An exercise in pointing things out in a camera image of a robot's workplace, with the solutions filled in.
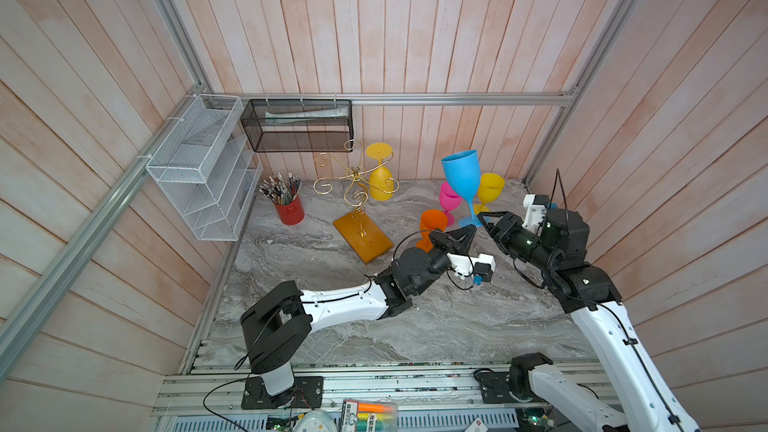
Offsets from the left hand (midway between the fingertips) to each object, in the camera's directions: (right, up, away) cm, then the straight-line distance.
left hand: (469, 225), depth 67 cm
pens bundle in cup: (-52, +10, +28) cm, 59 cm away
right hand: (+3, +1, +2) cm, 4 cm away
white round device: (-35, -46, +1) cm, 58 cm away
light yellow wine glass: (+17, +11, +32) cm, 38 cm away
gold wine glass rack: (-25, -6, +38) cm, 46 cm away
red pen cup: (-51, +2, +35) cm, 62 cm away
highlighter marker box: (-24, -45, +2) cm, 51 cm away
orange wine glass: (-5, 0, +24) cm, 24 cm away
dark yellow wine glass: (-20, +12, +21) cm, 31 cm away
